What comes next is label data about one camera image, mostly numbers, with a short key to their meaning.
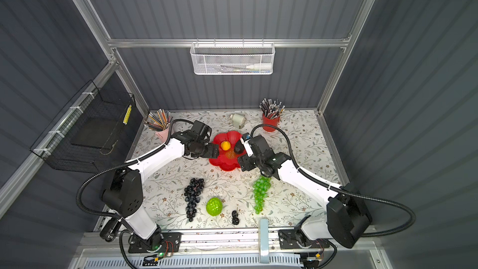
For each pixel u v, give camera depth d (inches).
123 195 18.3
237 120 42.7
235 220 30.3
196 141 27.1
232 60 44.0
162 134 38.7
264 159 24.5
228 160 38.6
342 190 17.3
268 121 40.2
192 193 32.5
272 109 38.7
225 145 38.7
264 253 26.7
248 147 26.4
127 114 33.0
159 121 39.9
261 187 33.0
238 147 37.9
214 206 30.3
